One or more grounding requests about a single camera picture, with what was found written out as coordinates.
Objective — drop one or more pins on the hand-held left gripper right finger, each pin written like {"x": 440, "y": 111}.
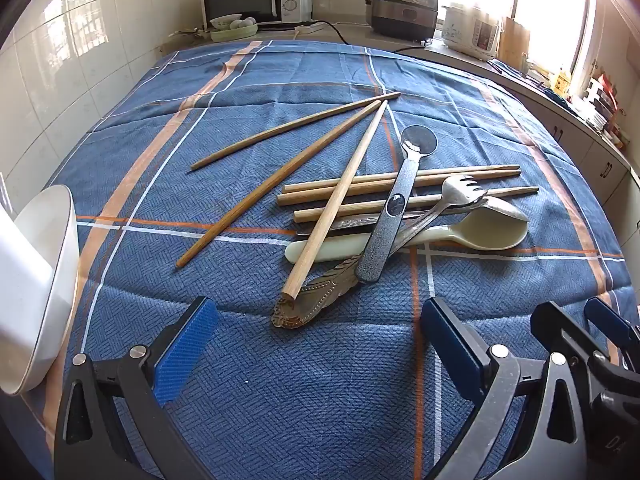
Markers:
{"x": 450, "y": 340}

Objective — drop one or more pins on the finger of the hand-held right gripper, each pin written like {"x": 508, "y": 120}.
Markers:
{"x": 615, "y": 325}
{"x": 560, "y": 330}

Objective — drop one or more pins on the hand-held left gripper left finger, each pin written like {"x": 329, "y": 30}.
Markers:
{"x": 185, "y": 345}

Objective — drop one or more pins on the cream plastic spoon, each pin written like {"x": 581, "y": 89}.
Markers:
{"x": 480, "y": 235}

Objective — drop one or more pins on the dark speckled metal spoon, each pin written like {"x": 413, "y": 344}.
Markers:
{"x": 382, "y": 245}

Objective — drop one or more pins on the engraved metal spoon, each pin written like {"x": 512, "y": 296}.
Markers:
{"x": 505, "y": 210}

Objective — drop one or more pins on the ornate metal fork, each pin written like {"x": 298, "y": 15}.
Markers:
{"x": 310, "y": 295}

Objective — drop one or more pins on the wooden chopstick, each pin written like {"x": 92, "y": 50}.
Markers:
{"x": 310, "y": 197}
{"x": 307, "y": 215}
{"x": 300, "y": 126}
{"x": 240, "y": 214}
{"x": 310, "y": 186}
{"x": 325, "y": 222}

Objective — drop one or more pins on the white utensil holder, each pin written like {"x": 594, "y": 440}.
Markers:
{"x": 20, "y": 280}

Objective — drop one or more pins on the blue plaid tablecloth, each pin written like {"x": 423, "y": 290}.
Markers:
{"x": 300, "y": 400}

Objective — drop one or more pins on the white bowl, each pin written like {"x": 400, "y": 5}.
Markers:
{"x": 62, "y": 250}

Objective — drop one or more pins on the white kitchen counter cabinet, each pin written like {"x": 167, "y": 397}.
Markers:
{"x": 580, "y": 160}

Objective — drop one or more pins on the dark blue cloth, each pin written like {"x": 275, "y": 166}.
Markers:
{"x": 557, "y": 96}

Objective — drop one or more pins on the yellow box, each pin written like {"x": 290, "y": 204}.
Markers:
{"x": 561, "y": 82}

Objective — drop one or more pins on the blue striped cloth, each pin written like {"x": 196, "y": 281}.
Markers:
{"x": 505, "y": 67}

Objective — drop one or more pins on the metal faucet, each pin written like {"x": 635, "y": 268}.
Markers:
{"x": 525, "y": 62}

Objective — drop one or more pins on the wooden cutting board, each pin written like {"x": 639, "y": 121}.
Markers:
{"x": 515, "y": 42}

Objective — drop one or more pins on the white pressure cooker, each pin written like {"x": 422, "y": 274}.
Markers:
{"x": 470, "y": 35}

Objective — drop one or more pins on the small patterned bowl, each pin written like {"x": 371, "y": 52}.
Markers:
{"x": 225, "y": 22}

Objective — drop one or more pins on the dark rice cooker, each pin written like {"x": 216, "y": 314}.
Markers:
{"x": 400, "y": 15}

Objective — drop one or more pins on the white power strip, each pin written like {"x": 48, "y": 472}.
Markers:
{"x": 310, "y": 29}

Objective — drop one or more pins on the white microwave oven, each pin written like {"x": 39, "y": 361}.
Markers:
{"x": 240, "y": 0}

